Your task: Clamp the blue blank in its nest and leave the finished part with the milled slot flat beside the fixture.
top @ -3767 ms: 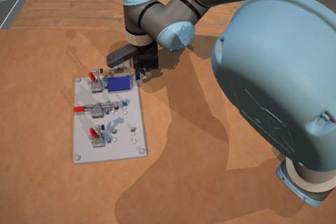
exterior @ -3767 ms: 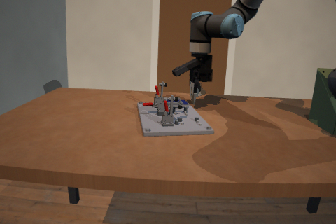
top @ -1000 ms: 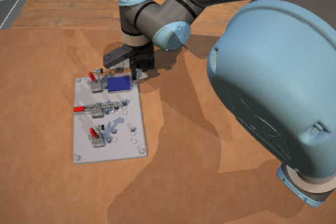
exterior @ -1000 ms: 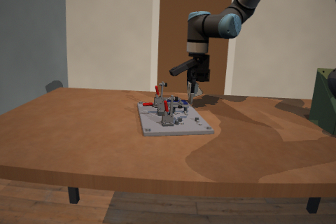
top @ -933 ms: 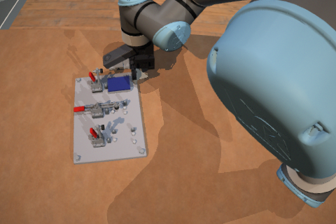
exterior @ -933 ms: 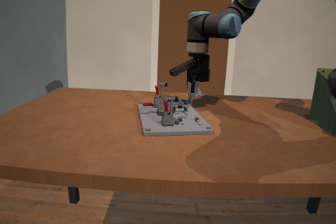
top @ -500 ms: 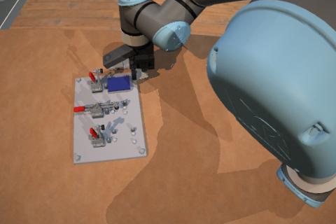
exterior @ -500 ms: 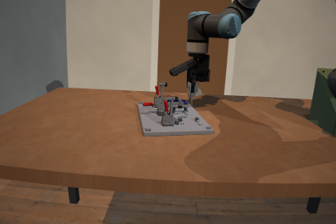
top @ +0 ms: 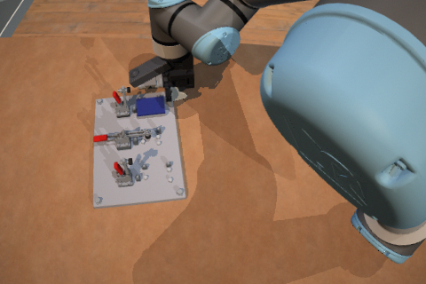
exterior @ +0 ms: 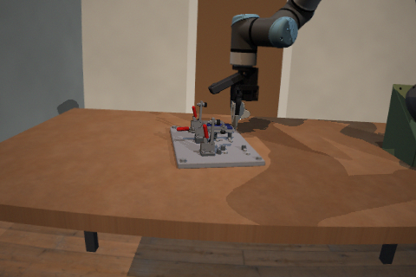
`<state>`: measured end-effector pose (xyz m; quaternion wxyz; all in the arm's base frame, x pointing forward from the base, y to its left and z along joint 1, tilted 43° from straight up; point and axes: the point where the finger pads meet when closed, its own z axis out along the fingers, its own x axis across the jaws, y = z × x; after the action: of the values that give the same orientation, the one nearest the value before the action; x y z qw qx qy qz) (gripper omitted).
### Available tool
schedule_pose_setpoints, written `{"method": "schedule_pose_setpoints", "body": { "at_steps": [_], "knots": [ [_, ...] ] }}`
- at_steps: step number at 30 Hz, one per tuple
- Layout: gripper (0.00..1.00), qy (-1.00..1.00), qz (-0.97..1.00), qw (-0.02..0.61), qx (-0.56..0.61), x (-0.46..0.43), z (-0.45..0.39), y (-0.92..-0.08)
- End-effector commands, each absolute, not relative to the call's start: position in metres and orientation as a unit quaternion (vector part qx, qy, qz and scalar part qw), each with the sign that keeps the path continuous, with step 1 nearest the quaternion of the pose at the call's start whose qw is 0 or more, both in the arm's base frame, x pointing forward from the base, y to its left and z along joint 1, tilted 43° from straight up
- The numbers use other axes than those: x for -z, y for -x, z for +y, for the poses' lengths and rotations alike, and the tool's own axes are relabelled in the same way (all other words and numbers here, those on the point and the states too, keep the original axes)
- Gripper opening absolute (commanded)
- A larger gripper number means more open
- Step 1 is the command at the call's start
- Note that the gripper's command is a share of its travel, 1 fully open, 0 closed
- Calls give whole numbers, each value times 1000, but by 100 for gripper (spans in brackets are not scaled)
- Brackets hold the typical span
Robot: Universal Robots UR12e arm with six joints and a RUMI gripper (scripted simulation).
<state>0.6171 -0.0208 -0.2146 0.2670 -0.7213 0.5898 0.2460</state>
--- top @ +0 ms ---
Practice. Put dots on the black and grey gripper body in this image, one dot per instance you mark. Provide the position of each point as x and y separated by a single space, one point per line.
181 74

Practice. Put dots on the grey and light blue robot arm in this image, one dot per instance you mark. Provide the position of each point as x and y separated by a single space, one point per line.
347 90

